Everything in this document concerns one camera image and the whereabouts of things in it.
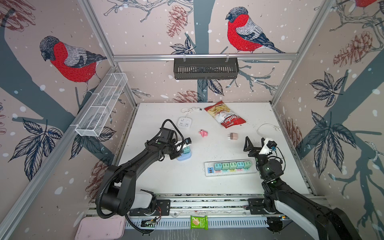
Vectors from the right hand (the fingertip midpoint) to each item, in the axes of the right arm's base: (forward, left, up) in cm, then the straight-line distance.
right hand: (253, 139), depth 78 cm
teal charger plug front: (-9, +6, -12) cm, 16 cm away
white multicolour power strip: (-11, +24, -15) cm, 30 cm away
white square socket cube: (+23, +41, -14) cm, 49 cm away
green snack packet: (-36, +28, -16) cm, 49 cm away
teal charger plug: (-2, +37, -10) cm, 39 cm away
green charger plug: (-10, +10, -12) cm, 18 cm away
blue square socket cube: (-4, +39, -15) cm, 41 cm away
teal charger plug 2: (-11, +19, -11) cm, 24 cm away
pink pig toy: (+14, +27, -15) cm, 34 cm away
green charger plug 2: (-11, +15, -11) cm, 21 cm away
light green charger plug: (-9, +2, -12) cm, 15 cm away
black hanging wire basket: (+50, +26, +13) cm, 58 cm away
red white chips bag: (+29, +14, -12) cm, 34 cm away
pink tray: (-41, +76, -14) cm, 88 cm away
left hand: (-1, +41, -9) cm, 43 cm away
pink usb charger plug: (+12, +7, -16) cm, 21 cm away
